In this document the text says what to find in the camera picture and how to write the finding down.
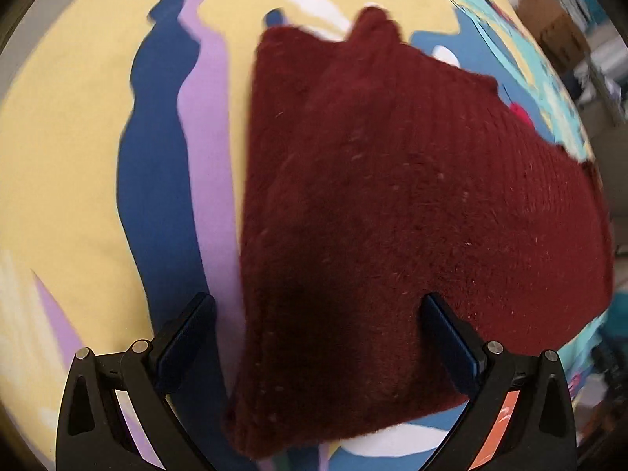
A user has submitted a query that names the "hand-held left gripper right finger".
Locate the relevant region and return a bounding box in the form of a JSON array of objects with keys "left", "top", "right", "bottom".
[{"left": 423, "top": 293, "right": 577, "bottom": 471}]

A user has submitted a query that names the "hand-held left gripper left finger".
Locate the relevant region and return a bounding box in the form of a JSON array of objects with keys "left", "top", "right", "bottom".
[{"left": 55, "top": 292, "right": 217, "bottom": 471}]

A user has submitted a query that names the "dark red knit sweater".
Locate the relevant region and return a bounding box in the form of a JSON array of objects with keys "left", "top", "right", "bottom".
[{"left": 223, "top": 6, "right": 615, "bottom": 462}]

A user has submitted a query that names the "yellow dinosaur print bedspread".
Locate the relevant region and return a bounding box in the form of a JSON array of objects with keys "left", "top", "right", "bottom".
[{"left": 0, "top": 0, "right": 614, "bottom": 471}]

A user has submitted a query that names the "wooden dresser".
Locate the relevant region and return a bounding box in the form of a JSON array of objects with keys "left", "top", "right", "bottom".
[{"left": 517, "top": 0, "right": 592, "bottom": 67}]

